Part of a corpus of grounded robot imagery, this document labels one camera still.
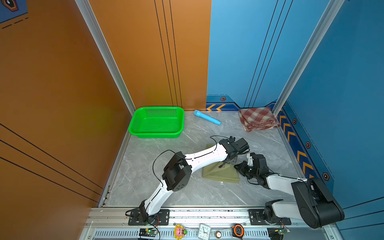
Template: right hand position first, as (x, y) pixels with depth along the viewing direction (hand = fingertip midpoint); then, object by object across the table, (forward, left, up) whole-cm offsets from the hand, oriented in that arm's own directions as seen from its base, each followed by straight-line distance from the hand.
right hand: (232, 166), depth 90 cm
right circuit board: (-32, -19, -1) cm, 37 cm away
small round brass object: (-34, +12, +3) cm, 36 cm away
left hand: (+2, +3, +7) cm, 7 cm away
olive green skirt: (-5, +4, +3) cm, 7 cm away
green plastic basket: (+36, +52, +2) cm, 63 cm away
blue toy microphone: (+43, +21, +4) cm, 48 cm away
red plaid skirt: (+35, -24, +5) cm, 43 cm away
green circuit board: (-32, +45, -1) cm, 56 cm away
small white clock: (-33, +18, +1) cm, 37 cm away
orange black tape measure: (-32, +3, +3) cm, 32 cm away
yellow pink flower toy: (-33, +29, +4) cm, 44 cm away
